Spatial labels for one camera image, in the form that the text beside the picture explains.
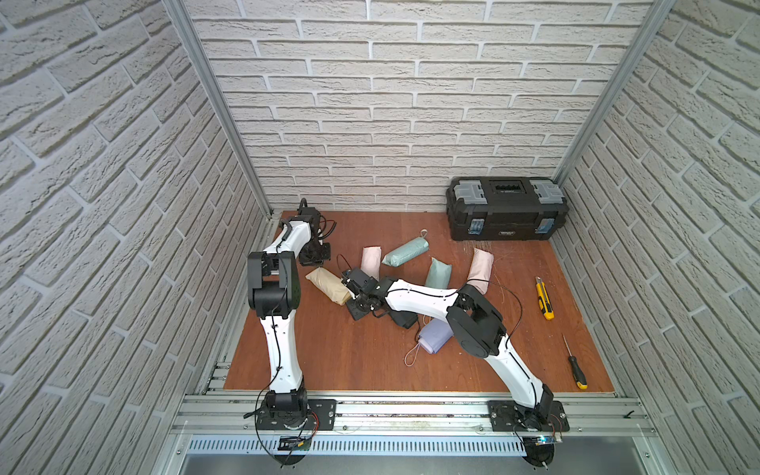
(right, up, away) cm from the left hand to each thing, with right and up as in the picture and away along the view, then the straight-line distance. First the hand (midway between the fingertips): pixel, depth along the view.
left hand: (325, 257), depth 101 cm
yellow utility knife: (+73, -14, -8) cm, 75 cm away
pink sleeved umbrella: (+54, -4, -3) cm, 54 cm away
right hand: (+13, -15, -7) cm, 21 cm away
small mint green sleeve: (+40, -6, -2) cm, 40 cm away
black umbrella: (+27, -18, -14) cm, 35 cm away
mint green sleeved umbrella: (+29, +2, +2) cm, 30 cm away
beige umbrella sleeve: (+4, -9, -7) cm, 12 cm away
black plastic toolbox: (+64, +18, +2) cm, 67 cm away
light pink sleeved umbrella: (+16, -1, -1) cm, 17 cm away
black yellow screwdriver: (+75, -32, -22) cm, 85 cm away
